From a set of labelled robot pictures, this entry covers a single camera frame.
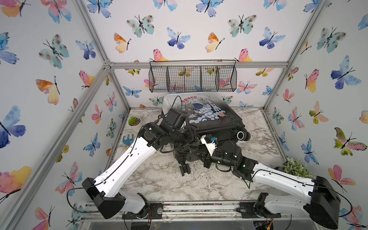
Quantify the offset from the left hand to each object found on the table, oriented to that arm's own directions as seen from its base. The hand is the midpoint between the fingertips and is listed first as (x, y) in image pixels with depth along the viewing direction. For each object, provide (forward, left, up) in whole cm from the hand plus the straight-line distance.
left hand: (200, 142), depth 65 cm
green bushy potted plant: (-8, -47, -13) cm, 50 cm away
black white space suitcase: (+19, -6, -3) cm, 20 cm away
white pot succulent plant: (+30, +43, -21) cm, 56 cm away
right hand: (-2, +3, -7) cm, 7 cm away
